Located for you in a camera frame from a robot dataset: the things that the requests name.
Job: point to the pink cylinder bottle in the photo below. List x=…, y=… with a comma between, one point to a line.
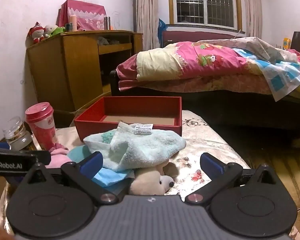
x=73, y=23

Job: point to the barred window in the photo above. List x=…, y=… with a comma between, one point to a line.
x=205, y=2

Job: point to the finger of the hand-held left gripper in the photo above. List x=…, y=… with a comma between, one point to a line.
x=20, y=152

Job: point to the grey clothes on shelf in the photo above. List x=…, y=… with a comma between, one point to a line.
x=107, y=40

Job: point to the dark small jar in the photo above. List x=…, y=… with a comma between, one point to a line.
x=68, y=27

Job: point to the white labelled plastic packet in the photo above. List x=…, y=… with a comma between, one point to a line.
x=140, y=128

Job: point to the bed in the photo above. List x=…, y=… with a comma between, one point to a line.
x=215, y=107

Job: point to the wooden desk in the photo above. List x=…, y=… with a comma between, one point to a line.
x=62, y=75

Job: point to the pink lace-trimmed cover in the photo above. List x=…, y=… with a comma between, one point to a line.
x=85, y=15

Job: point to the blue bag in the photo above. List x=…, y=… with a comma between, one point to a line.
x=162, y=28

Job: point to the floral tablecloth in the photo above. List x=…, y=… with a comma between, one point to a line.
x=215, y=145

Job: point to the yellow bottle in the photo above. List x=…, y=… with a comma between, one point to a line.
x=286, y=43

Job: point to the clear glass jar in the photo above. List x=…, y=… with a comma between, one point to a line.
x=16, y=137

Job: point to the white teddy bear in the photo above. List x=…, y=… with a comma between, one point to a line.
x=150, y=182

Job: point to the pink lidded cup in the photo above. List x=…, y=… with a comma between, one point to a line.
x=41, y=127

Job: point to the red box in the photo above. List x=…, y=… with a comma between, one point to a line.
x=130, y=110

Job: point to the steel thermos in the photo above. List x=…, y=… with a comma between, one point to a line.
x=107, y=23

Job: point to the light green towel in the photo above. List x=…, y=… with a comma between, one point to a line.
x=140, y=150

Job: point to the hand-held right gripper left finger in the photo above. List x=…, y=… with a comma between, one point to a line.
x=92, y=164

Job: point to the pink teal plush toy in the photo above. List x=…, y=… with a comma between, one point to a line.
x=57, y=158

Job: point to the pale patterned curtain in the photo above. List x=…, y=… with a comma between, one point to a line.
x=252, y=7
x=146, y=12

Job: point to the light blue cloth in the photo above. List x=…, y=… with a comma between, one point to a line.
x=110, y=176

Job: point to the white and green plush toy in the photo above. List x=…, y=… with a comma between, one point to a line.
x=53, y=30

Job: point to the red plush doll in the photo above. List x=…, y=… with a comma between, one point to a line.
x=37, y=33

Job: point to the pink cartoon quilt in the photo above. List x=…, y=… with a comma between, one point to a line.
x=190, y=60

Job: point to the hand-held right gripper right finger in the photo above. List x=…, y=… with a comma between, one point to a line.
x=211, y=165

